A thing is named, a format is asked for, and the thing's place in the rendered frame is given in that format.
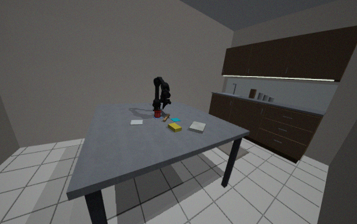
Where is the yellow block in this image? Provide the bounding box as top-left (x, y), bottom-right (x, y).
top-left (168, 123), bottom-right (182, 132)

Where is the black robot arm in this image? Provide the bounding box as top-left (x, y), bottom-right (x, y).
top-left (152, 77), bottom-right (170, 111)

